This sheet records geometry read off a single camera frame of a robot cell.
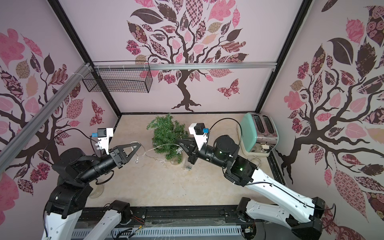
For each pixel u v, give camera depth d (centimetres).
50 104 65
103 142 48
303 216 39
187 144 52
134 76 95
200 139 48
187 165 92
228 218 73
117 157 47
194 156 48
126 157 50
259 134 84
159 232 70
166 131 67
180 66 93
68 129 40
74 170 39
